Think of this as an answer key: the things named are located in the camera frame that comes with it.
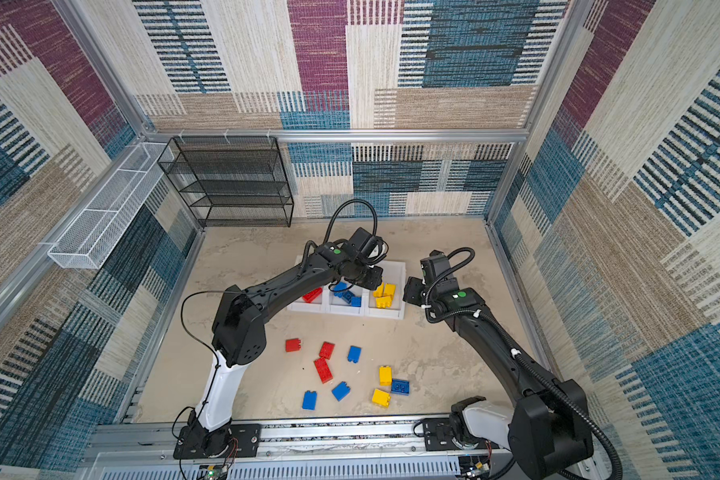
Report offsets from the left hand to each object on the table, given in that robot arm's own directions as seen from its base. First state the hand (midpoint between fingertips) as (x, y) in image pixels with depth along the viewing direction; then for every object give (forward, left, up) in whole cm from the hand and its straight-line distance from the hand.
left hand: (381, 276), depth 89 cm
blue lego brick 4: (-27, -4, -12) cm, 30 cm away
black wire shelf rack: (+39, +52, +5) cm, 65 cm away
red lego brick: (-15, +26, -14) cm, 33 cm away
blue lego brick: (-3, +7, -9) cm, 12 cm away
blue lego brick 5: (-28, +12, -12) cm, 33 cm away
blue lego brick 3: (-18, +8, -12) cm, 23 cm away
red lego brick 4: (-23, +17, -11) cm, 30 cm away
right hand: (-7, -9, +1) cm, 11 cm away
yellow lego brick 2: (+1, -3, -8) cm, 9 cm away
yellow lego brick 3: (-3, -1, -9) cm, 10 cm away
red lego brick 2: (-5, +20, -2) cm, 21 cm away
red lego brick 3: (-17, +16, -11) cm, 26 cm away
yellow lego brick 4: (-25, 0, -10) cm, 27 cm away
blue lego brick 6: (-30, +20, -12) cm, 38 cm away
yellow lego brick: (-8, +1, +5) cm, 9 cm away
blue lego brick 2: (0, +10, -10) cm, 14 cm away
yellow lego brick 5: (-31, +1, -10) cm, 32 cm away
